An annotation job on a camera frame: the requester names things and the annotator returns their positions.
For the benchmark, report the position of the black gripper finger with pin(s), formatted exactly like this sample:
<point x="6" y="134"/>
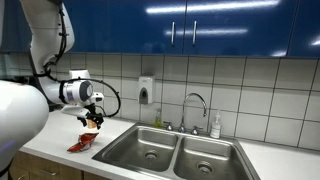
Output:
<point x="82" y="120"/>
<point x="99" y="121"/>

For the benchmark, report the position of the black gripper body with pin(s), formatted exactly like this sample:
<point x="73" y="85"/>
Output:
<point x="91" y="110"/>

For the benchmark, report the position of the red Doritos snack bag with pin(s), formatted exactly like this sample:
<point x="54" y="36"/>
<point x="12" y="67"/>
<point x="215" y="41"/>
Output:
<point x="83" y="142"/>

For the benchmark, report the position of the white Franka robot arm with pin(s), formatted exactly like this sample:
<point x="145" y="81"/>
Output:
<point x="20" y="113"/>

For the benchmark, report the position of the round metal sink drain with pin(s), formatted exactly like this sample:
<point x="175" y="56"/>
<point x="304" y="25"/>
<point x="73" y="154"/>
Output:
<point x="204" y="167"/>
<point x="151" y="155"/>

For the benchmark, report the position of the stainless steel double sink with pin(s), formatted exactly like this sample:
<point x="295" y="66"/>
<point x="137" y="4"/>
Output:
<point x="160" y="140"/>

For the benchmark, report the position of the wooden base cabinet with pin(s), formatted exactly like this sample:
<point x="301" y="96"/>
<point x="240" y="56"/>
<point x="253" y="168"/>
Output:
<point x="66" y="168"/>

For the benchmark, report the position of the green dish soap bottle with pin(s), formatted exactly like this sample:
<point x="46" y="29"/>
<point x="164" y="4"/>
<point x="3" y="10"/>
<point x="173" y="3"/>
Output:
<point x="157" y="119"/>

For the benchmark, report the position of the chrome faucet knob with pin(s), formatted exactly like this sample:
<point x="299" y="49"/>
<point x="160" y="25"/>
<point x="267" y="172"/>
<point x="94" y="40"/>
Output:
<point x="168" y="126"/>
<point x="196" y="130"/>

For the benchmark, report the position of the chrome gooseneck faucet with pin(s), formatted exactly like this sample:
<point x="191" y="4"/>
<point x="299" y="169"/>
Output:
<point x="183" y="113"/>

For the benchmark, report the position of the blue cabinet door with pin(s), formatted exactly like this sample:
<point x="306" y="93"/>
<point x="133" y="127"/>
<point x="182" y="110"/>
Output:
<point x="240" y="33"/>
<point x="13" y="30"/>
<point x="306" y="26"/>
<point x="126" y="26"/>

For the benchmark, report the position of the clear pump soap bottle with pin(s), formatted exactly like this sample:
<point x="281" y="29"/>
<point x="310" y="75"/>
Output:
<point x="215" y="128"/>

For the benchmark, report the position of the white wall soap dispenser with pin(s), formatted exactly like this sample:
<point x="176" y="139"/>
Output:
<point x="146" y="90"/>

